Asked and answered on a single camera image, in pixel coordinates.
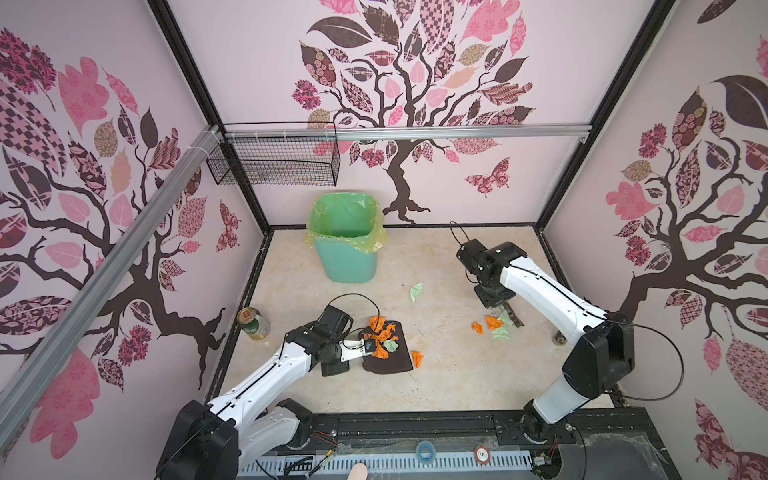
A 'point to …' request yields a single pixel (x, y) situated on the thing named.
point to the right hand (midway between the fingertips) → (502, 292)
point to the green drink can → (252, 324)
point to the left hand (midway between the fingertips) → (338, 356)
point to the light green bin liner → (350, 216)
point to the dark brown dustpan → (398, 361)
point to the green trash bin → (343, 262)
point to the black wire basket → (280, 153)
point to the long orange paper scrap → (380, 332)
